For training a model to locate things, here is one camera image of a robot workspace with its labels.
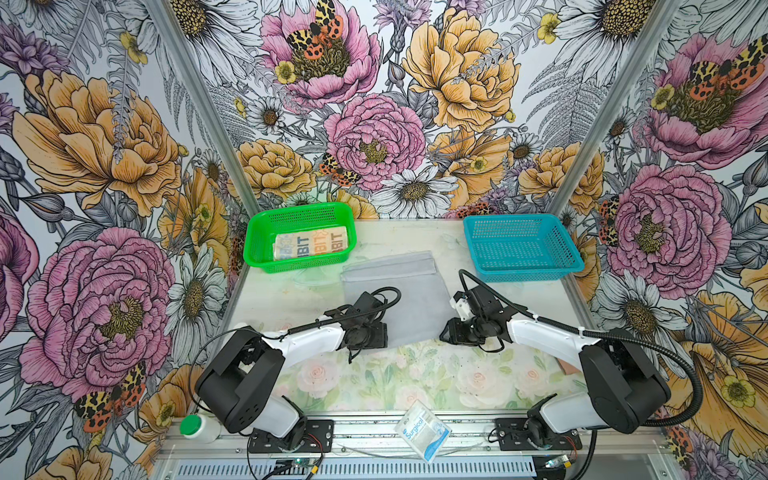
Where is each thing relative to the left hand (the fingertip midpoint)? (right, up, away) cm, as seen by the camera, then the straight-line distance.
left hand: (375, 346), depth 88 cm
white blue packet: (+13, -17, -13) cm, 25 cm away
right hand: (+21, +1, -2) cm, 21 cm away
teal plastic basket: (+58, +29, +27) cm, 70 cm away
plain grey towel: (+14, +8, +8) cm, 19 cm away
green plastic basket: (-44, +35, +24) cm, 61 cm away
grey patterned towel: (-29, +30, +21) cm, 47 cm away
